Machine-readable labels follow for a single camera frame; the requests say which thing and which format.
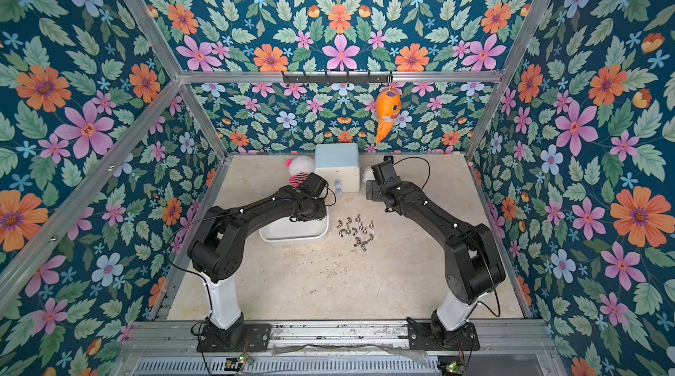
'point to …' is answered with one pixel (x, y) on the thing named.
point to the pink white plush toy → (300, 168)
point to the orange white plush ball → (368, 174)
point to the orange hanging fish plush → (388, 110)
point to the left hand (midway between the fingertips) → (324, 210)
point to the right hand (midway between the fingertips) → (385, 185)
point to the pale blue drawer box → (337, 163)
